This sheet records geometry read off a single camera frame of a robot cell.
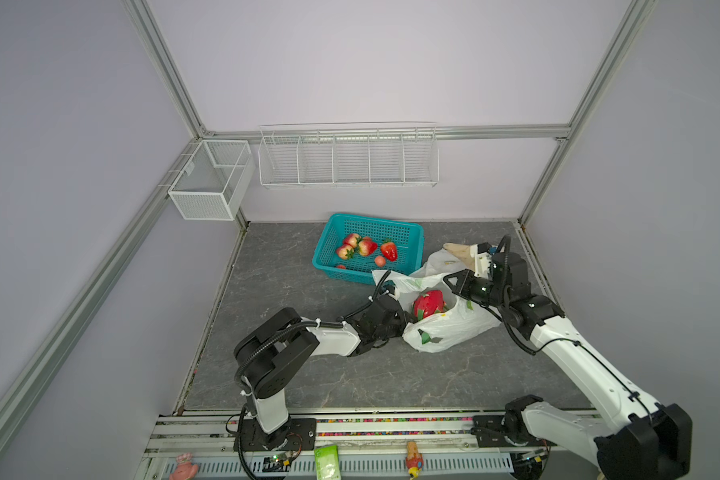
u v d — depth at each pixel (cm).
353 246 108
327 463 68
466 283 68
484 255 70
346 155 99
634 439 38
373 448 72
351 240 109
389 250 108
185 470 67
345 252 105
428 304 88
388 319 70
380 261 105
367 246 108
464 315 73
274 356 47
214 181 101
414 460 68
